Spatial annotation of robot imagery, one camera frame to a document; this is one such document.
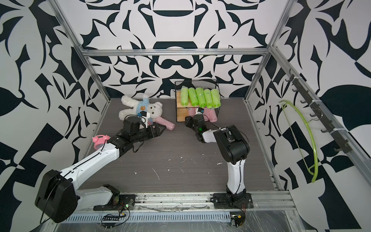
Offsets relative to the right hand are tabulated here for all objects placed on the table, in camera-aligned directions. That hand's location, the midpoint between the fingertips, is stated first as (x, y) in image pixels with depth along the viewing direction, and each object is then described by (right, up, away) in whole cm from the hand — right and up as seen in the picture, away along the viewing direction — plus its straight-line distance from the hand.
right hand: (187, 115), depth 100 cm
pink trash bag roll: (+3, +3, +5) cm, 6 cm away
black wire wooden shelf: (-4, +3, +7) cm, 9 cm away
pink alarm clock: (-51, -14, -15) cm, 55 cm away
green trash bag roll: (+18, +10, -8) cm, 22 cm away
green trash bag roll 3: (+9, +12, -7) cm, 16 cm away
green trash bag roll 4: (+4, +13, -6) cm, 14 cm away
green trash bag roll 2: (+13, +11, -8) cm, 19 cm away
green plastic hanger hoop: (+49, -21, -43) cm, 69 cm away
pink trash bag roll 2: (+18, -1, +4) cm, 19 cm away
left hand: (-15, -5, -19) cm, 25 cm away
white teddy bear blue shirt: (-23, +4, +2) cm, 23 cm away
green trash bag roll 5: (-2, +13, -6) cm, 14 cm away
